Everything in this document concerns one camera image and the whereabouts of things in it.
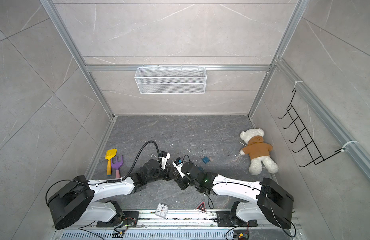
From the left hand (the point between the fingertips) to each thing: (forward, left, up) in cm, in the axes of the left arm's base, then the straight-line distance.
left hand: (178, 167), depth 82 cm
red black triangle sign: (-19, -12, -9) cm, 24 cm away
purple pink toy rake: (+7, +39, -8) cm, 40 cm away
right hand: (-4, +1, -1) cm, 5 cm away
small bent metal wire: (+13, +17, -10) cm, 24 cm away
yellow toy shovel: (+14, +46, -8) cm, 48 cm away
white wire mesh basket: (+55, +4, +21) cm, 59 cm away
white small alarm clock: (-19, +9, -8) cm, 23 cm away
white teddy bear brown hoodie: (+10, -50, -2) cm, 51 cm away
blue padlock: (+9, -17, -9) cm, 21 cm away
